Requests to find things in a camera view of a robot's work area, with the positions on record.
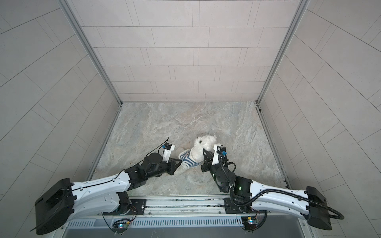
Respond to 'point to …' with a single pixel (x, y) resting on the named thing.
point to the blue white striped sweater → (187, 161)
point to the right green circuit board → (250, 222)
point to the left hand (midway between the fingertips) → (186, 162)
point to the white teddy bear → (193, 156)
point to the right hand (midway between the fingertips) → (201, 152)
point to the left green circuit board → (121, 223)
